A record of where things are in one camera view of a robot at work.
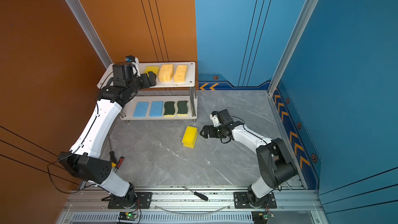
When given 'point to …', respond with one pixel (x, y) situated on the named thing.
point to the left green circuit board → (128, 215)
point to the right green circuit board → (259, 217)
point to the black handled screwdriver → (199, 195)
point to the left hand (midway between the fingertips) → (148, 74)
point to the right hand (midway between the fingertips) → (206, 133)
